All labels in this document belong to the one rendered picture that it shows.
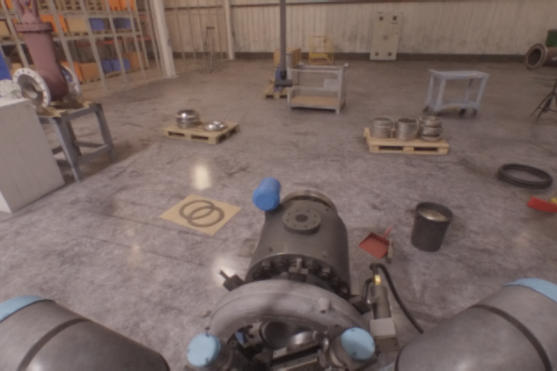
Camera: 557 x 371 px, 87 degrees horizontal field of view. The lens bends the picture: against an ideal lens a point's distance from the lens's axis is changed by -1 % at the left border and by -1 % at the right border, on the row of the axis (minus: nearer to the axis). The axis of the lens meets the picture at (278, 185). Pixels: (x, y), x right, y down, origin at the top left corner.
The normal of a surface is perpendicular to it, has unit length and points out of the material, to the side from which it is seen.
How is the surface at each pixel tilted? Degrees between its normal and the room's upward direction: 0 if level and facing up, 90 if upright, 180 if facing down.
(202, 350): 19
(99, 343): 33
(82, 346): 24
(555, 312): 15
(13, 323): 3
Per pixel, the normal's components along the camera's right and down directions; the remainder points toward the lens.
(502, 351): -0.29, -0.55
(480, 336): -0.48, -0.73
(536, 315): 0.02, -0.83
